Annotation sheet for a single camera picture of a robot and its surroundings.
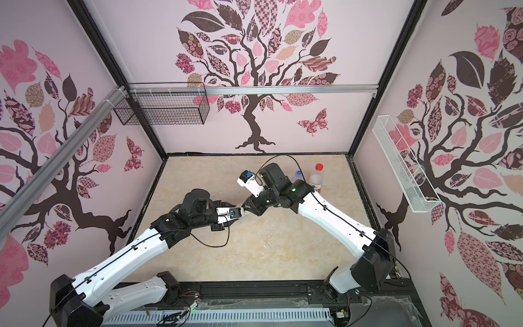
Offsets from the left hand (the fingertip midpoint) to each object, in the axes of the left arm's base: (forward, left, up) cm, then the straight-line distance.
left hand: (233, 212), depth 75 cm
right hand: (0, -6, +4) cm, 7 cm away
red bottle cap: (+20, -35, +3) cm, 41 cm away
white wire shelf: (+1, -63, +13) cm, 64 cm away
